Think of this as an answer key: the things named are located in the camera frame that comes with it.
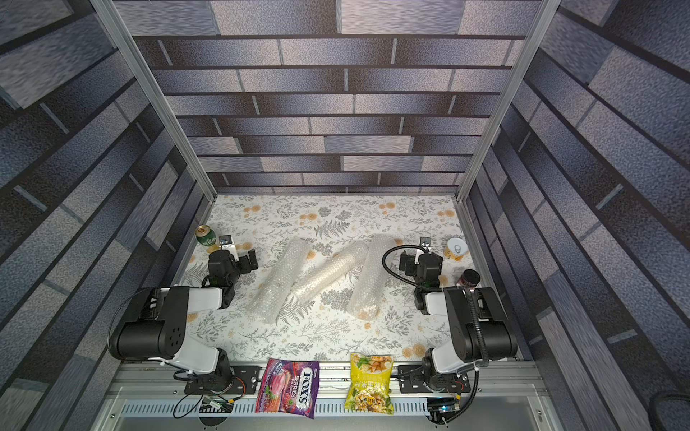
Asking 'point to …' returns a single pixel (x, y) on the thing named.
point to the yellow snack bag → (369, 389)
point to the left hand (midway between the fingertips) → (241, 249)
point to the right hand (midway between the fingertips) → (420, 251)
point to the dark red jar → (470, 278)
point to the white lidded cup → (456, 249)
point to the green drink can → (205, 235)
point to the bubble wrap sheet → (367, 294)
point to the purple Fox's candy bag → (289, 386)
